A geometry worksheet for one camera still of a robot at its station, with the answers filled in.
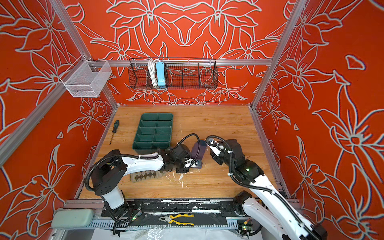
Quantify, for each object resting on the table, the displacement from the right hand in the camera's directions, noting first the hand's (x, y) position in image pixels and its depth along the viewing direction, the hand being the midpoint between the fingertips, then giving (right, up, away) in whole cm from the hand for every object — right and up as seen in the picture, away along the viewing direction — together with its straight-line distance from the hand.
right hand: (213, 143), depth 75 cm
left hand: (-12, -13, +11) cm, 21 cm away
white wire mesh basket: (-78, +39, +17) cm, 89 cm away
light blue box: (-31, +40, +15) cm, 52 cm away
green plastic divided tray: (-38, +3, +28) cm, 47 cm away
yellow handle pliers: (-22, -35, -5) cm, 42 cm away
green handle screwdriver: (-66, +10, +32) cm, 74 cm away
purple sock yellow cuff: (-7, -7, +20) cm, 22 cm away
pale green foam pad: (-67, -34, -7) cm, 75 cm away
